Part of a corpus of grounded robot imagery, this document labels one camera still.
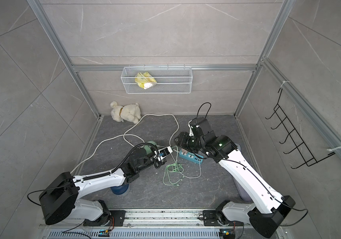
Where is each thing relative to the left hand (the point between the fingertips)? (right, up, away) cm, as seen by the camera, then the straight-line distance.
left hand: (172, 144), depth 74 cm
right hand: (+3, +2, -6) cm, 7 cm away
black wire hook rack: (+58, -1, -10) cm, 59 cm away
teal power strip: (+7, -8, +18) cm, 21 cm away
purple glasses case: (+39, -27, +5) cm, 48 cm away
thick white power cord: (-34, +3, +33) cm, 47 cm away
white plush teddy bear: (-32, +20, +35) cm, 51 cm away
